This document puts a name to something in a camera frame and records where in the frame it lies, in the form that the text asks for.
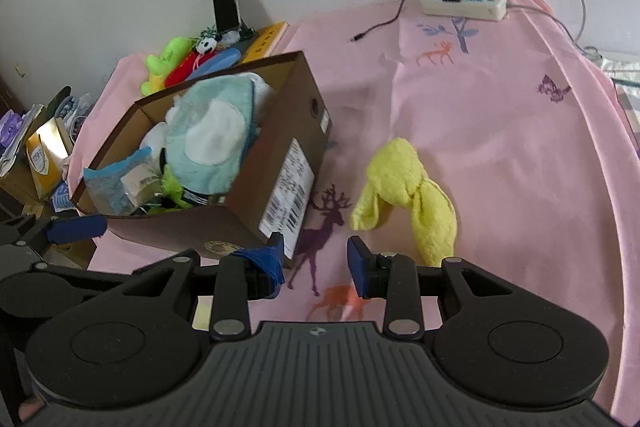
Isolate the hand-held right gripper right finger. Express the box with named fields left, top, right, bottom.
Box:
left=346, top=235, right=513, bottom=342

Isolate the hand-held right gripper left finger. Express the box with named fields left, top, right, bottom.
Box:
left=131, top=232, right=287, bottom=342

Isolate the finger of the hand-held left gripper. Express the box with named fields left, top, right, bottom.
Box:
left=0, top=213, right=109, bottom=259

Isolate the brown cardboard box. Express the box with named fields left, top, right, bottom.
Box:
left=70, top=50, right=333, bottom=270

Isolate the yellow fluffy towel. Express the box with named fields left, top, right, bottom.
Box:
left=349, top=137, right=458, bottom=269

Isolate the teal plush toy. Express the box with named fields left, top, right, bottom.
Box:
left=165, top=74, right=261, bottom=196

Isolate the blue white packet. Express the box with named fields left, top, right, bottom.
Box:
left=82, top=147, right=153, bottom=217

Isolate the yellow tissue pack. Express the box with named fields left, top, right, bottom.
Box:
left=25, top=117, right=73, bottom=202

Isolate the beige packet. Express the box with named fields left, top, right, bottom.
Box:
left=122, top=162, right=165, bottom=208

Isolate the purple packet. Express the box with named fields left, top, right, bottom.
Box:
left=0, top=109, right=33, bottom=162

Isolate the red plush toy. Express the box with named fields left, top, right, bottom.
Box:
left=164, top=49, right=216, bottom=88

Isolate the pink printed bedsheet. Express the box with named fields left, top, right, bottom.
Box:
left=67, top=0, right=640, bottom=423

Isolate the lime green plush toy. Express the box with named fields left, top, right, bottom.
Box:
left=141, top=37, right=193, bottom=96

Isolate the blue oval pouch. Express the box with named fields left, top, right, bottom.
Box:
left=187, top=48, right=242, bottom=80

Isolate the yellow book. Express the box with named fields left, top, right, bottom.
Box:
left=242, top=22, right=290, bottom=62

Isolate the white power strip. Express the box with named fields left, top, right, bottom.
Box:
left=419, top=0, right=508, bottom=22

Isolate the grey patterned cloth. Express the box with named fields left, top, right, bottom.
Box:
left=600, top=49, right=640, bottom=118

